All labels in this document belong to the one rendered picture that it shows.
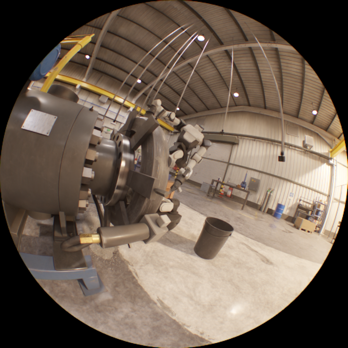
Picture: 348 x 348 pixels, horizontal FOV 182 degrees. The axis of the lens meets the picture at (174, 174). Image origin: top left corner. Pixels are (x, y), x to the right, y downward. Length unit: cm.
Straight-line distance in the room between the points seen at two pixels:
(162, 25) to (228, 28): 364
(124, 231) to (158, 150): 34
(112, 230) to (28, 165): 36
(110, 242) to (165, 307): 54
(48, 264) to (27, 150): 41
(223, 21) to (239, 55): 245
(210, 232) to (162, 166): 76
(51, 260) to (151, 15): 904
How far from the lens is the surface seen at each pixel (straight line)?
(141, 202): 48
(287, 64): 844
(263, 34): 781
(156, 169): 44
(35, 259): 62
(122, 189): 55
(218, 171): 925
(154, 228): 46
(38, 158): 43
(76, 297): 77
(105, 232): 38
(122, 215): 57
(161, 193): 36
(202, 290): 94
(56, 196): 46
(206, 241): 108
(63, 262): 56
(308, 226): 707
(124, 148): 55
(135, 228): 43
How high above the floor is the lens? 72
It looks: 2 degrees down
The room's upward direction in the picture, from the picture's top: 18 degrees clockwise
